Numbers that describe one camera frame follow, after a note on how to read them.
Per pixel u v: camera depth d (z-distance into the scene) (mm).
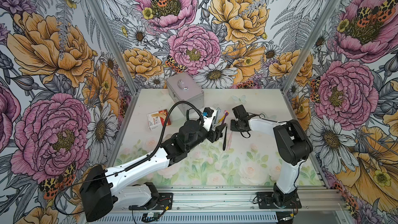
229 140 949
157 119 1001
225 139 959
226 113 874
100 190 389
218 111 885
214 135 618
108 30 879
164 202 754
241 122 776
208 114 586
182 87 1022
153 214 703
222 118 898
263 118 662
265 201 738
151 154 497
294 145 511
